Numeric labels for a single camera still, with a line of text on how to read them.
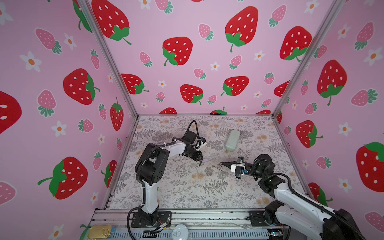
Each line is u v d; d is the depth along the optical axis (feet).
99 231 2.22
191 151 2.81
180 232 2.17
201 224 2.40
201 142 2.90
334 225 1.34
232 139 3.39
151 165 1.71
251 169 2.18
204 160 3.14
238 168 1.97
